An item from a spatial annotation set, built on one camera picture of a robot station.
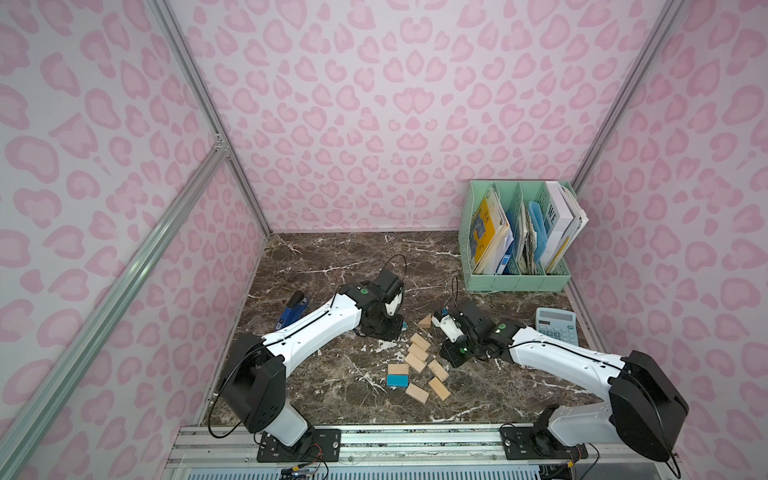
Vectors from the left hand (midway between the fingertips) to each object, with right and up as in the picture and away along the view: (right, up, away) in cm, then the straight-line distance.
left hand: (397, 331), depth 82 cm
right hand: (+12, -6, +2) cm, 14 cm away
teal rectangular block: (0, -14, +1) cm, 14 cm away
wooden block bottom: (+5, -16, -1) cm, 17 cm away
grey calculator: (+49, 0, +9) cm, 50 cm away
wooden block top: (+7, -5, +8) cm, 12 cm away
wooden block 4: (+12, -16, 0) cm, 19 cm away
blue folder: (+42, +29, +6) cm, 51 cm away
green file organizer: (+33, +26, +2) cm, 42 cm away
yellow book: (+30, +30, +13) cm, 44 cm away
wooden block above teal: (0, -12, +3) cm, 12 cm away
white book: (+49, +31, +7) cm, 59 cm away
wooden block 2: (+5, -10, +4) cm, 12 cm away
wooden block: (+6, -8, +6) cm, 12 cm away
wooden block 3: (+12, -12, +3) cm, 17 cm away
